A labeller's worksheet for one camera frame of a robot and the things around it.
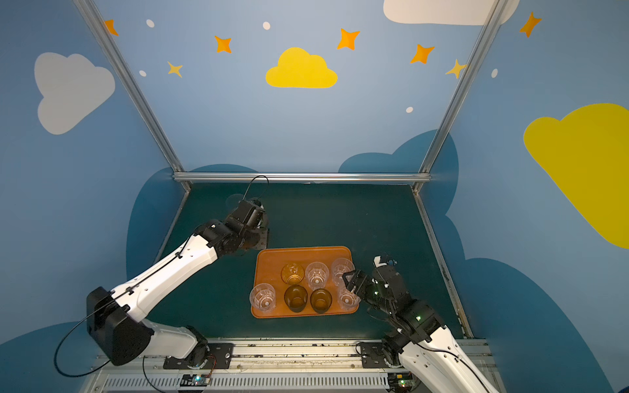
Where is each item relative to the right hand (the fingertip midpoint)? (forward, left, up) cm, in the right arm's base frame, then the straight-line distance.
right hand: (352, 277), depth 75 cm
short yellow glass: (+6, +21, -14) cm, 26 cm away
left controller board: (-28, +46, -14) cm, 55 cm away
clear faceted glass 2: (+9, +3, -12) cm, 16 cm away
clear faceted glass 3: (-2, 0, -15) cm, 15 cm away
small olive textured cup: (-3, +10, -14) cm, 17 cm away
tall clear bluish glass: (+32, +48, -3) cm, 58 cm away
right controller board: (-25, -15, -16) cm, 33 cm away
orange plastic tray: (+10, +31, -14) cm, 36 cm away
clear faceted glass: (+7, +12, -14) cm, 19 cm away
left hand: (+11, +28, +4) cm, 30 cm away
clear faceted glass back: (-3, +31, -14) cm, 34 cm away
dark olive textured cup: (-3, +18, -12) cm, 22 cm away
